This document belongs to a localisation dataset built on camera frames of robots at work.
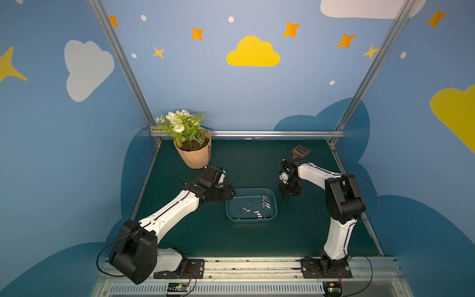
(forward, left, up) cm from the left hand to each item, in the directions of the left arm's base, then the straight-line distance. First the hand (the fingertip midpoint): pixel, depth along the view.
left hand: (232, 191), depth 84 cm
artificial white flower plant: (+23, +24, +19) cm, 38 cm away
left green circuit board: (-36, +20, -13) cm, 43 cm away
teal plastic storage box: (-1, -10, -12) cm, 16 cm away
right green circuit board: (-35, -42, -14) cm, 56 cm away
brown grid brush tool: (+35, -41, -11) cm, 55 cm away
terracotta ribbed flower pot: (+23, +21, -1) cm, 32 cm away
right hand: (+6, -30, -12) cm, 32 cm away
